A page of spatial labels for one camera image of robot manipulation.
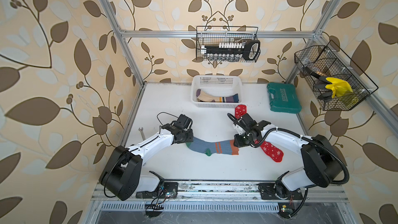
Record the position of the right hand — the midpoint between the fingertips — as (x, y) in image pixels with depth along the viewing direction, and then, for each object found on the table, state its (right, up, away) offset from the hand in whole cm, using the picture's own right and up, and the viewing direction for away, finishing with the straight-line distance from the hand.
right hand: (236, 143), depth 88 cm
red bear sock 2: (+20, -4, -1) cm, 20 cm away
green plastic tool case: (+36, +27, +17) cm, 48 cm away
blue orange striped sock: (-15, -2, -1) cm, 15 cm away
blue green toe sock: (-1, -3, -3) cm, 4 cm away
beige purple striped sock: (-18, +27, +19) cm, 38 cm away
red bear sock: (+6, +18, +17) cm, 25 cm away
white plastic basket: (-10, +31, +28) cm, 43 cm away
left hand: (-27, +5, 0) cm, 28 cm away
